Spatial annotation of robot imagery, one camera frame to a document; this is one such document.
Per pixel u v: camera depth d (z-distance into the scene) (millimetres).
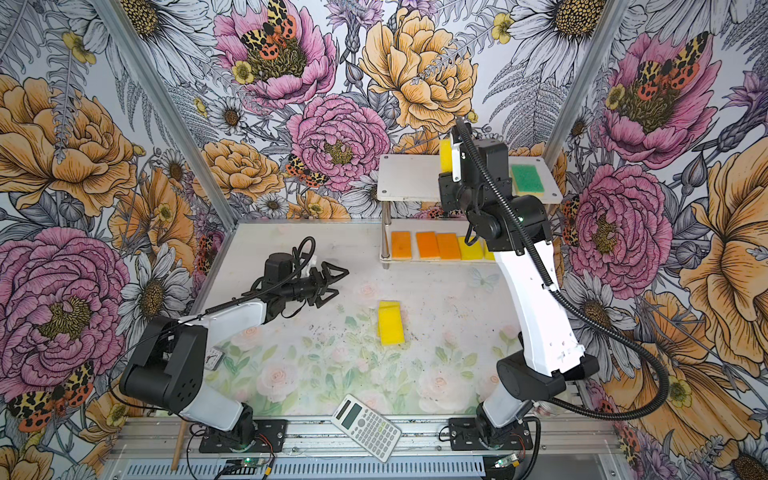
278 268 713
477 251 1020
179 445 728
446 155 616
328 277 792
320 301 866
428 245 1048
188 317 505
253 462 707
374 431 744
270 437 740
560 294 389
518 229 364
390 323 919
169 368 452
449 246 1048
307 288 791
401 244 1048
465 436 735
